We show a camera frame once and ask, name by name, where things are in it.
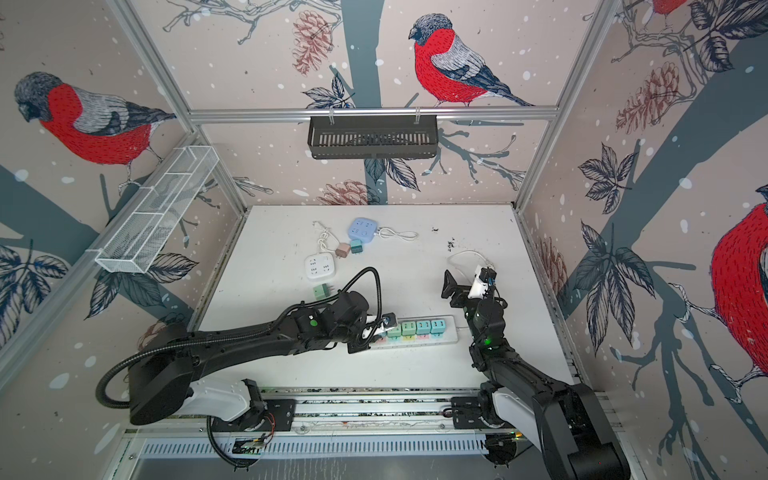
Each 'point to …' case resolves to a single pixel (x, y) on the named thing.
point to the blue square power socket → (362, 229)
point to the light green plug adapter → (408, 328)
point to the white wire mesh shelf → (143, 231)
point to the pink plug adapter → (342, 250)
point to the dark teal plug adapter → (356, 246)
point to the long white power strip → (451, 335)
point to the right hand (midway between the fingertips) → (459, 276)
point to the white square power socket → (319, 266)
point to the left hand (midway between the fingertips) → (378, 330)
